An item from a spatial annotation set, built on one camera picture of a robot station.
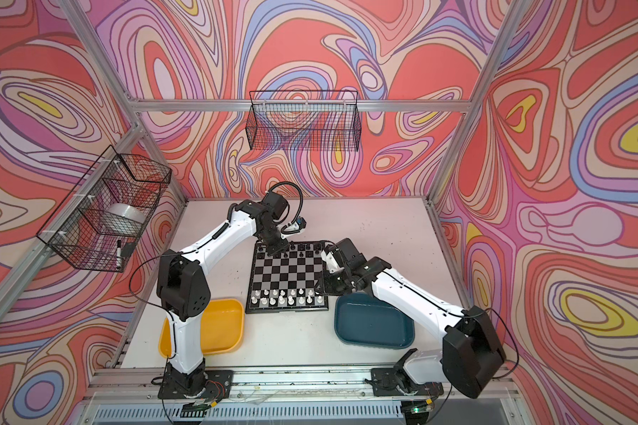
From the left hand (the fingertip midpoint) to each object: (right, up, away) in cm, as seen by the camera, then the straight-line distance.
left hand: (285, 244), depth 90 cm
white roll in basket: (-42, +10, -18) cm, 47 cm away
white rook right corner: (+12, -18, -4) cm, 22 cm away
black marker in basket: (-43, -3, -19) cm, 47 cm away
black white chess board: (0, -13, +2) cm, 14 cm away
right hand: (+13, -14, -11) cm, 22 cm away
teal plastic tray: (+25, -24, -6) cm, 35 cm away
